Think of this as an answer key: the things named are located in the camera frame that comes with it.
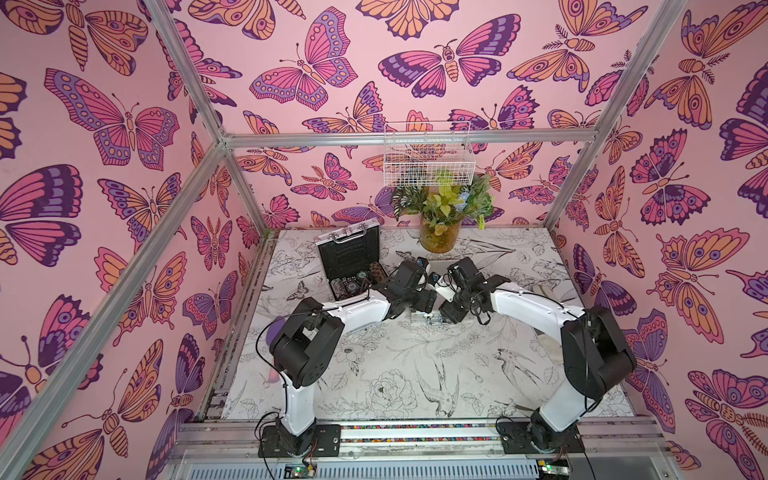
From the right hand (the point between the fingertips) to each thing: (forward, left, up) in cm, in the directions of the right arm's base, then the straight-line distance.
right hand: (452, 301), depth 93 cm
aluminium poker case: (+13, +34, +6) cm, 36 cm away
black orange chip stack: (+12, +24, -2) cm, 27 cm away
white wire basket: (+38, +8, +28) cm, 47 cm away
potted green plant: (+23, +4, +18) cm, 29 cm away
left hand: (+2, +7, +1) cm, 7 cm away
